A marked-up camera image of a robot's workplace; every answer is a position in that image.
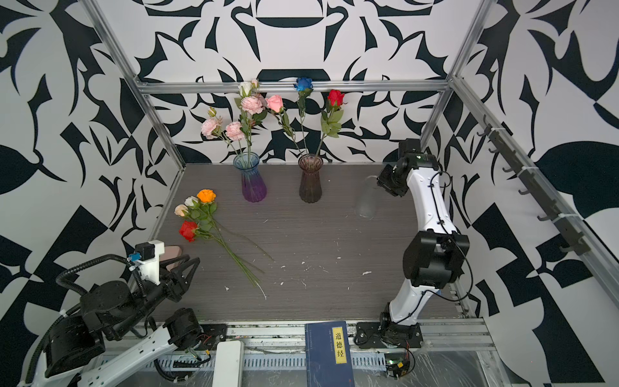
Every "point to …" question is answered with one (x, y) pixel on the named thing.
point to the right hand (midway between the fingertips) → (381, 179)
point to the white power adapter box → (229, 367)
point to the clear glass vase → (366, 204)
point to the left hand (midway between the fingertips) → (190, 255)
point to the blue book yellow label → (328, 355)
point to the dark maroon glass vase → (310, 187)
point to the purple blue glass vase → (253, 185)
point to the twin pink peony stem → (234, 132)
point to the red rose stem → (331, 116)
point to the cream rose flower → (180, 210)
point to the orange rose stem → (234, 234)
